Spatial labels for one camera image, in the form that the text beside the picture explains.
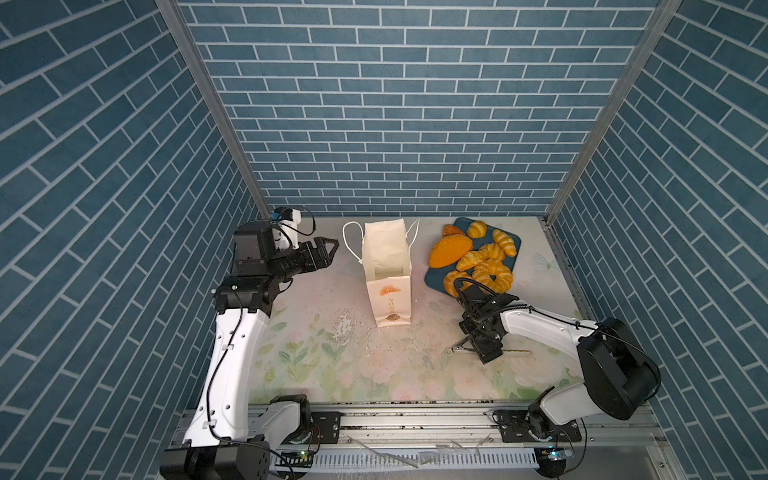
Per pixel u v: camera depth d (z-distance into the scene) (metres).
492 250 1.05
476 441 0.74
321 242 0.62
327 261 0.62
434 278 1.02
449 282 0.99
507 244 1.09
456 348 0.86
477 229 1.13
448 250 1.02
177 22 0.71
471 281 0.82
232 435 0.37
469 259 1.01
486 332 0.71
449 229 1.13
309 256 0.60
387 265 0.99
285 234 0.56
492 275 1.02
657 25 0.73
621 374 0.44
